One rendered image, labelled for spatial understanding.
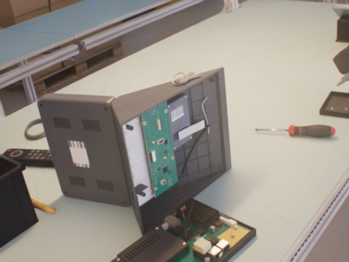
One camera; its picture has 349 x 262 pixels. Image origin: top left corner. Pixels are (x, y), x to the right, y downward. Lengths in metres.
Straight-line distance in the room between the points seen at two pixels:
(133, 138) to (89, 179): 0.17
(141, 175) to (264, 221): 0.21
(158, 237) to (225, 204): 0.15
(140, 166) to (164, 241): 0.12
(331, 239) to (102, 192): 1.57
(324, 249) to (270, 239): 1.48
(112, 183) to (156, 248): 0.17
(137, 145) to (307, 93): 0.60
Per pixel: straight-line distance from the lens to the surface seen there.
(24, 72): 2.15
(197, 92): 0.80
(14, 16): 4.16
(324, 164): 0.91
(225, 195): 0.83
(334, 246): 2.23
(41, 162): 1.02
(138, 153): 0.72
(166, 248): 0.70
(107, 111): 0.74
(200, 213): 0.75
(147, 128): 0.71
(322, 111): 1.09
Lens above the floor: 1.49
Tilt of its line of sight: 28 degrees down
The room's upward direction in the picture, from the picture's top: 8 degrees counter-clockwise
